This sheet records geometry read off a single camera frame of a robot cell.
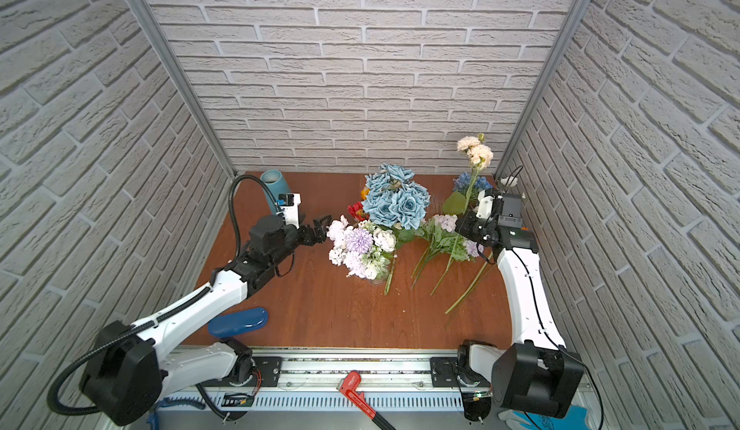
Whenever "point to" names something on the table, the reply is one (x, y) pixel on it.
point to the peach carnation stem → (475, 151)
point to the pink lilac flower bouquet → (362, 248)
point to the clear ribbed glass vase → (382, 276)
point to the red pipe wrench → (349, 385)
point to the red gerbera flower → (356, 210)
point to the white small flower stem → (507, 182)
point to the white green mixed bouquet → (439, 237)
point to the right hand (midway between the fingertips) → (463, 222)
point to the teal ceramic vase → (276, 183)
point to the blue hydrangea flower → (462, 182)
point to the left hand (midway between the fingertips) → (324, 212)
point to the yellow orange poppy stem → (363, 193)
